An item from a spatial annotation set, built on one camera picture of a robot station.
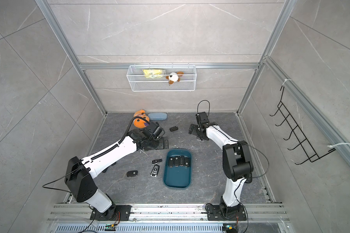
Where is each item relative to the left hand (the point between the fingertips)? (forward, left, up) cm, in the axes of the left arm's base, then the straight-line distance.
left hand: (164, 142), depth 82 cm
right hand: (+13, -21, -8) cm, 26 cm away
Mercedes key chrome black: (-5, +7, -15) cm, 17 cm away
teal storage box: (-10, -7, -16) cm, 20 cm away
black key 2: (-5, -10, -15) cm, 19 cm away
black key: (+21, -5, -15) cm, 27 cm away
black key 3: (-12, +20, -15) cm, 28 cm away
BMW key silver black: (-10, +6, -15) cm, 20 cm away
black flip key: (-5, -3, -15) cm, 16 cm away
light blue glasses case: (+34, +8, -14) cm, 38 cm away
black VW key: (-5, -7, -15) cm, 17 cm away
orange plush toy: (+24, +20, -10) cm, 33 cm away
